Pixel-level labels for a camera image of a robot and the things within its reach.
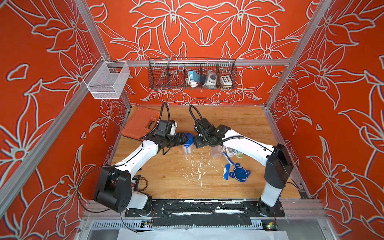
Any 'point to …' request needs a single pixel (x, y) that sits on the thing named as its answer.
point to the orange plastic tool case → (140, 122)
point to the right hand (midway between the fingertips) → (194, 141)
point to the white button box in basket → (226, 80)
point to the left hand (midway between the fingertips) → (184, 138)
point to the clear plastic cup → (216, 151)
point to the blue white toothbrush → (227, 168)
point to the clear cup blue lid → (188, 148)
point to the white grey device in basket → (211, 79)
